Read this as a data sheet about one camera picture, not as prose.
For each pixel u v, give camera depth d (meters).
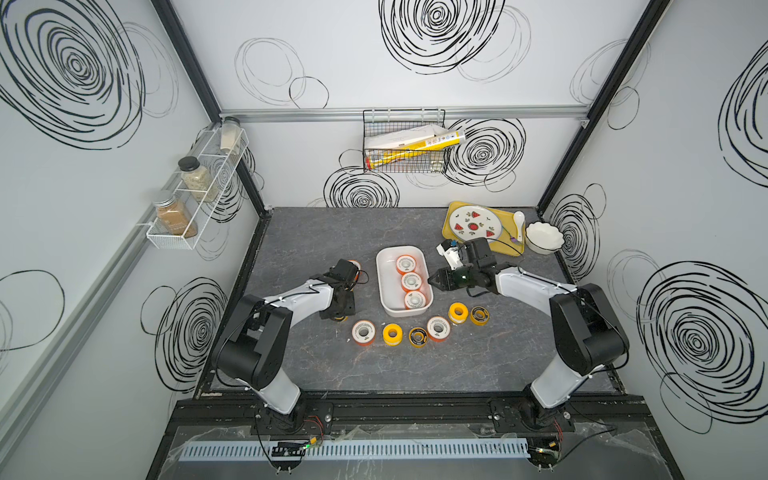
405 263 1.02
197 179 0.71
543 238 1.09
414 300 0.94
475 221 1.16
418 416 0.75
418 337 0.87
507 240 1.11
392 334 0.87
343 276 0.74
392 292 0.96
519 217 1.16
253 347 0.45
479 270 0.73
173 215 0.63
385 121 0.93
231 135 0.86
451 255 0.85
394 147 0.87
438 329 0.87
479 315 0.91
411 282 0.97
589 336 0.47
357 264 1.02
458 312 0.91
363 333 0.87
